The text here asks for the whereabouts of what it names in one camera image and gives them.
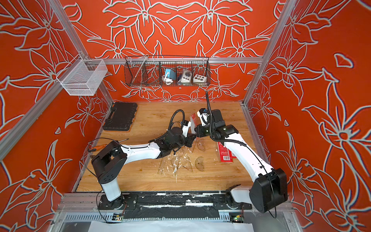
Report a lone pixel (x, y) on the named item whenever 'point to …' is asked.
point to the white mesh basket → (82, 77)
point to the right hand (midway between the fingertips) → (192, 128)
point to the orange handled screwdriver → (93, 149)
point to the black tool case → (121, 117)
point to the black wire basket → (143, 71)
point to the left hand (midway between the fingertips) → (197, 135)
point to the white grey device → (186, 76)
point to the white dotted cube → (198, 78)
